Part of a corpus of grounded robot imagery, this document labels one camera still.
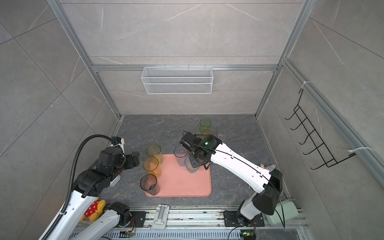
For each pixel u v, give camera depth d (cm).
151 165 86
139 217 73
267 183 40
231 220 73
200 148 48
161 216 73
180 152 90
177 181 86
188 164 65
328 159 61
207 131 107
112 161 51
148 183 81
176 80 100
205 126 103
